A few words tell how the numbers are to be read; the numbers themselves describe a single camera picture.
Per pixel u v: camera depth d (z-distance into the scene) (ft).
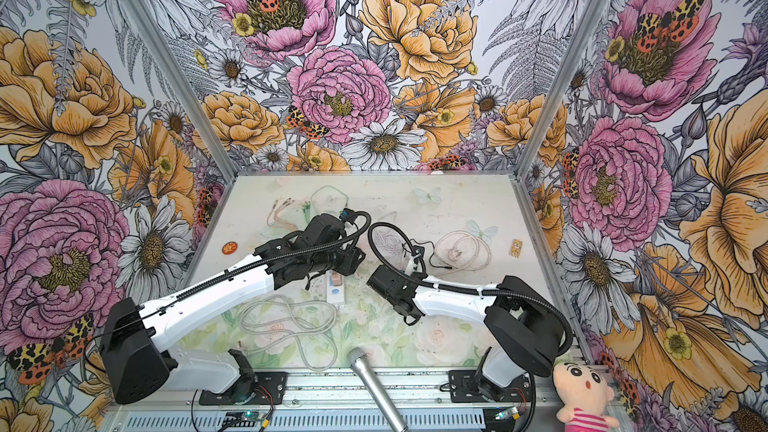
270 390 2.43
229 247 3.27
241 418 2.34
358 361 2.45
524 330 1.44
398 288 2.17
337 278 2.82
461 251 3.18
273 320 2.81
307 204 3.67
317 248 1.70
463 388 2.43
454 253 3.17
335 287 2.91
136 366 1.28
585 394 2.21
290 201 3.72
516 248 3.26
